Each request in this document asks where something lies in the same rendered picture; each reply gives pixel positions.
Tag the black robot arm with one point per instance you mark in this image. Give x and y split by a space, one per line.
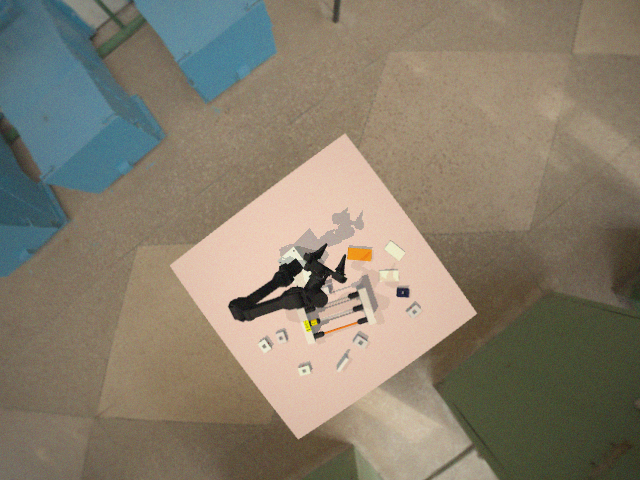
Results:
247 308

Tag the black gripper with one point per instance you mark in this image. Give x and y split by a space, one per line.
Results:
340 269

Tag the orange rectangular block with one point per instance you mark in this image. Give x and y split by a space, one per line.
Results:
359 254

